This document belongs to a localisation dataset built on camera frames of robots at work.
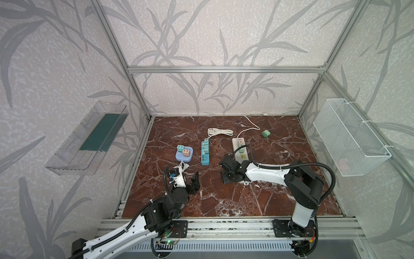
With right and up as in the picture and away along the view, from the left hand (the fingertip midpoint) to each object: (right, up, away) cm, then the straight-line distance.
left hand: (195, 169), depth 77 cm
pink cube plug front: (-8, +6, +17) cm, 19 cm away
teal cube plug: (-12, +9, +18) cm, 23 cm away
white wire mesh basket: (+62, +13, -16) cm, 66 cm away
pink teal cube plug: (+25, +12, +21) cm, 35 cm away
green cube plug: (+25, +7, +19) cm, 32 cm away
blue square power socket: (-12, +3, +19) cm, 23 cm away
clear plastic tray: (-44, +10, -13) cm, 47 cm away
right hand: (+14, -5, +14) cm, 21 cm away
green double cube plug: (+43, +17, +31) cm, 56 cm away
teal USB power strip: (+3, +6, +19) cm, 20 cm away
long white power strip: (+24, +2, +19) cm, 31 cm away
